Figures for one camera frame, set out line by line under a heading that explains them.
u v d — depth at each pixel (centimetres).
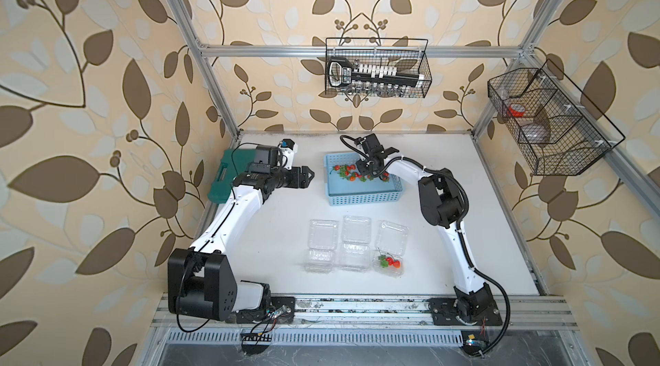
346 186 102
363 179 103
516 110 81
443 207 62
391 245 88
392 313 75
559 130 73
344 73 84
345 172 105
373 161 81
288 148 75
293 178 74
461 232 63
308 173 77
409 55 91
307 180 77
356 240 89
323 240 89
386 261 82
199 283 41
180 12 81
